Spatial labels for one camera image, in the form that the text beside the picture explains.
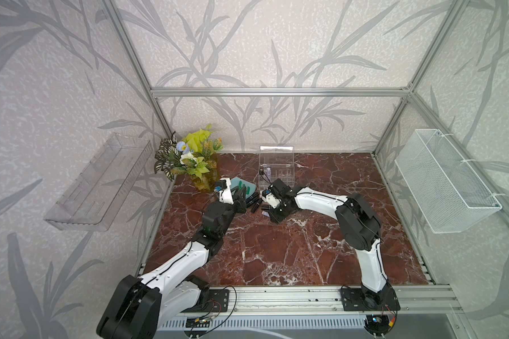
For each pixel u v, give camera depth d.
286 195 0.72
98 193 0.69
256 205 0.98
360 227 0.54
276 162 1.17
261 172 1.05
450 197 0.60
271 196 0.87
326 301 0.75
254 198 1.00
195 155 0.90
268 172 1.05
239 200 0.71
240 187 1.05
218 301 0.73
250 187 1.03
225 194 0.69
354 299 0.74
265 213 0.94
